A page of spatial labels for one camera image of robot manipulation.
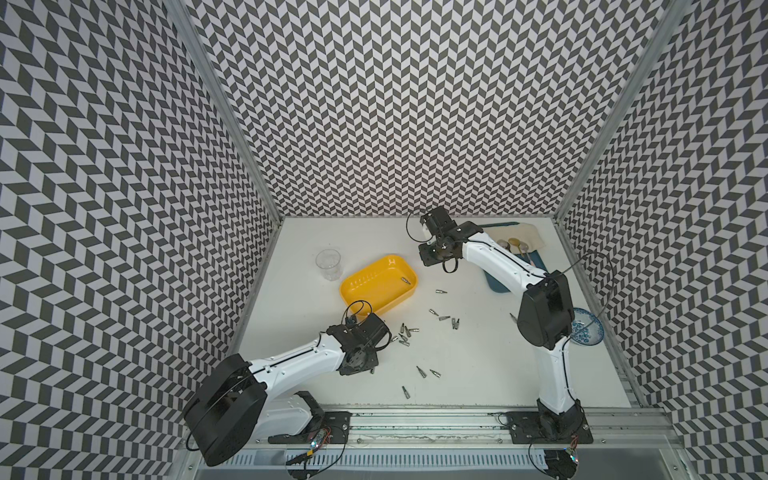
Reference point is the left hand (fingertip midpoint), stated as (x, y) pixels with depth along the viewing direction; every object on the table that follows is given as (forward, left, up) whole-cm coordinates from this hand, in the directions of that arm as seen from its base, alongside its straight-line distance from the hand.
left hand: (365, 365), depth 83 cm
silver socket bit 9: (-3, -17, 0) cm, 17 cm away
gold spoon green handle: (+44, -54, +1) cm, 70 cm away
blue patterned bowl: (+10, -66, +1) cm, 67 cm away
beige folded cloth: (+50, -59, 0) cm, 77 cm away
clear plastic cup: (+33, +14, +6) cm, 36 cm away
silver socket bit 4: (+10, -14, +1) cm, 18 cm away
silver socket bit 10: (-2, -19, 0) cm, 19 cm away
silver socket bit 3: (+12, -27, 0) cm, 30 cm away
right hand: (+29, -20, +12) cm, 37 cm away
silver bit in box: (+29, -12, 0) cm, 31 cm away
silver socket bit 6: (+7, -9, +2) cm, 11 cm away
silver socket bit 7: (+7, -11, -1) cm, 13 cm away
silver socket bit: (+25, -23, -2) cm, 34 cm away
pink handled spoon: (+41, -56, +2) cm, 69 cm away
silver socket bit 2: (+17, -21, 0) cm, 26 cm away
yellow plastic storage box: (+25, -3, +2) cm, 25 cm away
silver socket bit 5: (+11, -11, +1) cm, 15 cm away
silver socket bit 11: (-7, -12, 0) cm, 14 cm away
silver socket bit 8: (-2, -2, +1) cm, 3 cm away
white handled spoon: (+42, -49, +2) cm, 65 cm away
